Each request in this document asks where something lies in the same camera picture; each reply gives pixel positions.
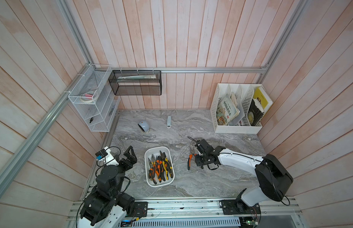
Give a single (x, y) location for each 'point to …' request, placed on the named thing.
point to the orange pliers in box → (156, 169)
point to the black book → (255, 113)
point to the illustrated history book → (227, 111)
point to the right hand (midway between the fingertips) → (198, 159)
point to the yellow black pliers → (167, 166)
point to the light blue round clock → (144, 125)
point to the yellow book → (265, 101)
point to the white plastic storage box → (153, 149)
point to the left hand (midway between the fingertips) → (127, 152)
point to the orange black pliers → (190, 156)
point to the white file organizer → (239, 108)
